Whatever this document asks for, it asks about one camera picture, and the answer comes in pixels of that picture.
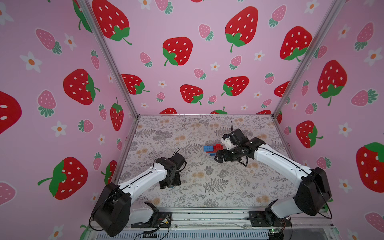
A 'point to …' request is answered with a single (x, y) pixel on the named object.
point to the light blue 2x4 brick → (208, 148)
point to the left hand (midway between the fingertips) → (175, 183)
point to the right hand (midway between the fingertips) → (223, 157)
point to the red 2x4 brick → (217, 147)
